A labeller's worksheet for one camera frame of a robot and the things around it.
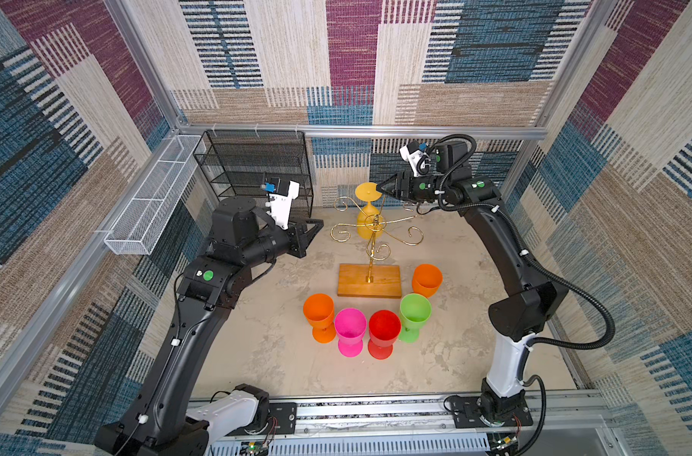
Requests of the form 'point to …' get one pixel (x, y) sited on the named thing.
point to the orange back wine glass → (427, 279)
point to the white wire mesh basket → (139, 227)
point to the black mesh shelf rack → (239, 162)
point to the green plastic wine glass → (414, 312)
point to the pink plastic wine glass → (351, 327)
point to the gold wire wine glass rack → (372, 279)
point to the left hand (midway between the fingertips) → (323, 219)
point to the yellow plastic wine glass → (370, 221)
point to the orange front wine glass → (318, 309)
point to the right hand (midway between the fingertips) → (382, 192)
